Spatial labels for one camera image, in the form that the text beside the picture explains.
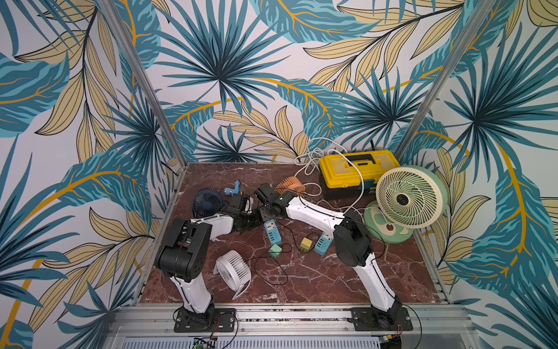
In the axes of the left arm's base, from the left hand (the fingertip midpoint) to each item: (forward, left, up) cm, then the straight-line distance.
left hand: (263, 221), depth 95 cm
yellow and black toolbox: (+14, -32, +14) cm, 38 cm away
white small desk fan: (-25, +8, +10) cm, 28 cm away
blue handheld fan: (+15, +17, +1) cm, 23 cm away
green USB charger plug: (-13, -5, 0) cm, 14 cm away
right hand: (+4, -2, +4) cm, 5 cm away
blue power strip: (-5, -4, +1) cm, 7 cm away
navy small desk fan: (+5, +24, +7) cm, 25 cm away
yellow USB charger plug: (-10, -18, 0) cm, 20 cm away
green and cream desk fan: (-2, -52, +23) cm, 56 cm away
